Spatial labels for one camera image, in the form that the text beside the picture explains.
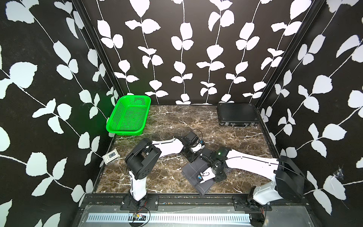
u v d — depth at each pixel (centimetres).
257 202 62
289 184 43
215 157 59
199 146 83
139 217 71
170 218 70
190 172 84
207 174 67
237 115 141
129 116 111
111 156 88
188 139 75
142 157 50
